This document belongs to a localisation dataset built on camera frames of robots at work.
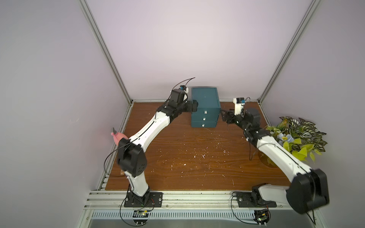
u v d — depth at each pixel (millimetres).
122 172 508
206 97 925
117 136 814
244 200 721
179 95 633
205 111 893
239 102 683
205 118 943
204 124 998
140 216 715
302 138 696
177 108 633
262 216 696
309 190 412
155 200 731
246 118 617
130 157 456
